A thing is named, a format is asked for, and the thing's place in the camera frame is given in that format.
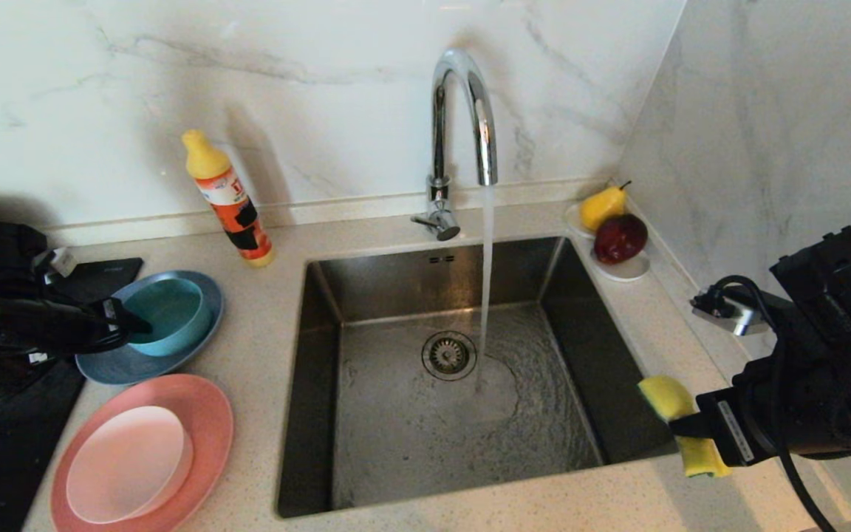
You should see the yellow green sponge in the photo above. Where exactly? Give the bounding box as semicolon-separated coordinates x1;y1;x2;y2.
638;375;731;478

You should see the teal bowl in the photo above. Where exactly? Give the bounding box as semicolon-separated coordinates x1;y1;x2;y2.
121;278;213;358

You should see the orange detergent bottle yellow cap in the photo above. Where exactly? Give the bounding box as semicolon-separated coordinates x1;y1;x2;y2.
181;129;276;268

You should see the stainless steel sink basin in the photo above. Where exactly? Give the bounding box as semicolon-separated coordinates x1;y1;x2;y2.
276;236;681;518

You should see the grey-blue plate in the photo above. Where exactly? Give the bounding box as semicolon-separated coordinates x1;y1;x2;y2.
75;270;225;386

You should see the pink plate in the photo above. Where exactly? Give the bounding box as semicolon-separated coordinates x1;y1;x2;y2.
50;373;235;532

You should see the pale pink bowl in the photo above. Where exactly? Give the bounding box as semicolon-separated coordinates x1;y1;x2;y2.
65;405;194;525

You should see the small white dish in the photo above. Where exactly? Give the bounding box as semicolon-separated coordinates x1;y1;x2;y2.
564;204;651;283

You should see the dark red apple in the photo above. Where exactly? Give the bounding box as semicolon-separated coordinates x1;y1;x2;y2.
594;214;649;265

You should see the yellow pear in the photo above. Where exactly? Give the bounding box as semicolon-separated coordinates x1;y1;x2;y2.
581;182;631;233

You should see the round metal drain strainer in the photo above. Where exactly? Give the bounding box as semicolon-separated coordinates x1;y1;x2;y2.
422;331;478;382

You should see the chrome gooseneck faucet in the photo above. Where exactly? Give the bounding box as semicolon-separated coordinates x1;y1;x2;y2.
411;49;499;242

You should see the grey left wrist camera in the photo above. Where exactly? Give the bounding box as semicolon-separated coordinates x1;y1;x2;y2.
33;248;76;279

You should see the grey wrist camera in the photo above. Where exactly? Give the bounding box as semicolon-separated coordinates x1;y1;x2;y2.
33;248;76;279
690;292;763;338

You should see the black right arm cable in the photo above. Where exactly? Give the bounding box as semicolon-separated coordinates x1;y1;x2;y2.
706;276;840;532

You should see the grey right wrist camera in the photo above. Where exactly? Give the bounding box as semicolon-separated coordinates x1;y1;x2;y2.
690;292;763;338

